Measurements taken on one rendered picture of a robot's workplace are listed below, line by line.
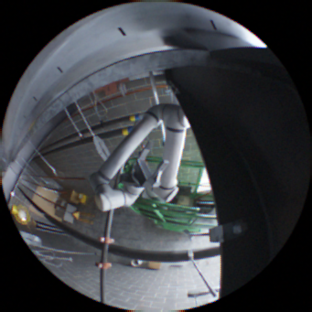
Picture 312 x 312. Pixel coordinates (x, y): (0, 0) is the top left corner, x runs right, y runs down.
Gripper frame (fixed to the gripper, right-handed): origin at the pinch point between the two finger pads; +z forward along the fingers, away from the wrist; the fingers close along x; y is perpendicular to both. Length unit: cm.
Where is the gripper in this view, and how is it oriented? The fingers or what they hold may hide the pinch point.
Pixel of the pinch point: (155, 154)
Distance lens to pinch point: 41.9
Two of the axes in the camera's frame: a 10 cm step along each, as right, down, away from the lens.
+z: 5.1, -7.7, -3.8
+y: 7.6, 2.0, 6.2
